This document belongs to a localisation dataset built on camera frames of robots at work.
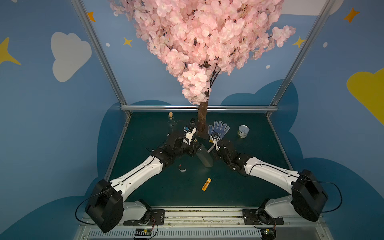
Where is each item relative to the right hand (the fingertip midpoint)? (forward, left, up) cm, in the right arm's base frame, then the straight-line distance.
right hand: (218, 143), depth 87 cm
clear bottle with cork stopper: (+9, +28, +7) cm, 30 cm away
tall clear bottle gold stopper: (-8, +7, -3) cm, 11 cm away
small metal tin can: (+18, -20, -9) cm, 28 cm away
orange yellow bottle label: (-19, +6, -15) cm, 25 cm away
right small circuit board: (-40, -25, -18) cm, 51 cm away
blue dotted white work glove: (+23, -3, -14) cm, 27 cm away
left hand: (-4, +11, +7) cm, 14 cm away
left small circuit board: (-44, +37, -16) cm, 60 cm away
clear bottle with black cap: (+6, +15, +10) cm, 20 cm away
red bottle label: (-9, +22, -12) cm, 27 cm away
